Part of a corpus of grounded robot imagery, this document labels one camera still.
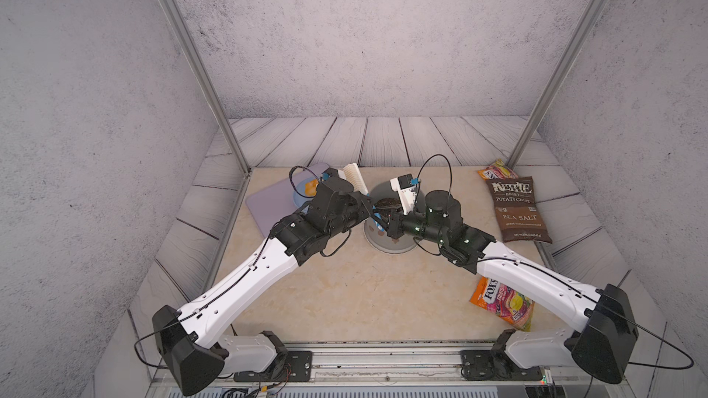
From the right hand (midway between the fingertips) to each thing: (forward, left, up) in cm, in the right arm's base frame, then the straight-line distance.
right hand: (371, 214), depth 69 cm
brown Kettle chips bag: (+23, -55, -30) cm, 67 cm away
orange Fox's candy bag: (+42, -53, -28) cm, 73 cm away
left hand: (+2, -2, +2) cm, 4 cm away
